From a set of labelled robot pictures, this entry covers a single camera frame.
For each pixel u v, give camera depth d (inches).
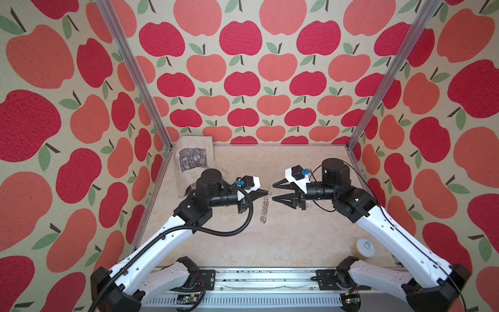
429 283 15.3
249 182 20.2
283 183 24.3
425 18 27.9
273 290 28.9
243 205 21.7
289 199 22.2
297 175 20.1
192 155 41.5
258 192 20.7
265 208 26.0
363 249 30.2
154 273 21.5
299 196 21.8
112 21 28.3
